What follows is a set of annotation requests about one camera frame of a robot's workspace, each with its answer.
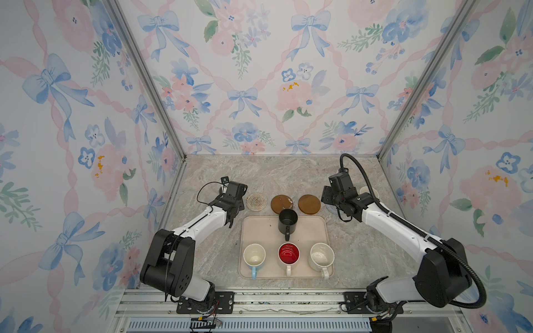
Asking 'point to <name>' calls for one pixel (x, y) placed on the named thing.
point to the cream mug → (365, 189)
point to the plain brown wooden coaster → (309, 204)
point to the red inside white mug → (289, 254)
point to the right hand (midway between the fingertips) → (330, 191)
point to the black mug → (287, 222)
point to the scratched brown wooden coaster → (280, 202)
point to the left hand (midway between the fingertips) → (233, 198)
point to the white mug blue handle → (254, 255)
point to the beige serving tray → (264, 247)
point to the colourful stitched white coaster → (257, 202)
